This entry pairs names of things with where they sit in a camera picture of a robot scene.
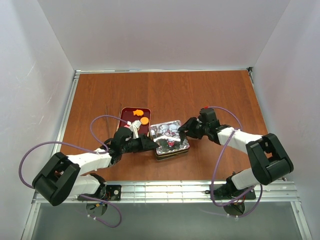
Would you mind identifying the purple cable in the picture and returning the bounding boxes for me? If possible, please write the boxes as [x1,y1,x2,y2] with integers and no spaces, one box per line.
[19,114,132,228]
[209,106,263,218]

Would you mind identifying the metal tongs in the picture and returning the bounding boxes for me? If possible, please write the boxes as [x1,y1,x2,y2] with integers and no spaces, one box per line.
[105,102,122,138]

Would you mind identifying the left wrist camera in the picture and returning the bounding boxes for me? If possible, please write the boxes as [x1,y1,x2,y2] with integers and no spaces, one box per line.
[127,120,142,139]

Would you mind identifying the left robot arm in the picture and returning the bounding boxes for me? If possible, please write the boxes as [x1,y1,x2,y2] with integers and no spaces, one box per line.
[32,127,159,206]

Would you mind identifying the dark red tray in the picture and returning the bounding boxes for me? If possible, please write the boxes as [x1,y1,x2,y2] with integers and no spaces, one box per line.
[120,107,151,136]

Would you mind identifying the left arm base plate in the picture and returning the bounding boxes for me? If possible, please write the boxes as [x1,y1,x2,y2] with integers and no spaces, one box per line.
[83,184,122,201]

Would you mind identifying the fish shaped cookie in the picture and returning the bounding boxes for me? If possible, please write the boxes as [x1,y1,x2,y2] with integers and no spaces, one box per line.
[132,109,144,117]

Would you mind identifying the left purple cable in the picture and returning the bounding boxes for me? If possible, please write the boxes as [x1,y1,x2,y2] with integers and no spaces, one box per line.
[19,114,132,228]

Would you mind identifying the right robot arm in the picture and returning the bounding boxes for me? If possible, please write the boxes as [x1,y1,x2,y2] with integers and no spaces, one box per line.
[179,107,294,197]

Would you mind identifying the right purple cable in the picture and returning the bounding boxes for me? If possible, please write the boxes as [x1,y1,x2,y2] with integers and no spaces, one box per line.
[209,106,263,218]

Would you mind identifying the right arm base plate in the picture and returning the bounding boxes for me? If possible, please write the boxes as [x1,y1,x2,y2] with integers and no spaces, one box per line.
[213,184,257,201]

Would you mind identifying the aluminium table frame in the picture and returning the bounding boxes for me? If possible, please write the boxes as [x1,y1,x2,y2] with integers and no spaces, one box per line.
[19,67,313,240]

